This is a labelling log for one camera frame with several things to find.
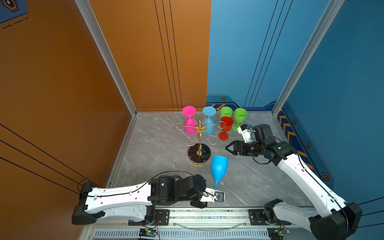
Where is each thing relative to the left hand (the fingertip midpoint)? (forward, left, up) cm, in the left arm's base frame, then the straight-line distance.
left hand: (213, 189), depth 63 cm
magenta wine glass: (+28, +10, +8) cm, 31 cm away
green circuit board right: (-13, -31, -20) cm, 40 cm away
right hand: (+19, -9, +2) cm, 21 cm away
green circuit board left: (-14, +30, -21) cm, 40 cm away
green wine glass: (+55, -13, -7) cm, 58 cm away
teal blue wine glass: (+35, +1, 0) cm, 35 cm away
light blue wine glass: (+10, -4, +2) cm, 11 cm away
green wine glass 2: (+48, -21, -4) cm, 53 cm away
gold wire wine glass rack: (+26, +5, -15) cm, 31 cm away
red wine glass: (+42, -12, -5) cm, 43 cm away
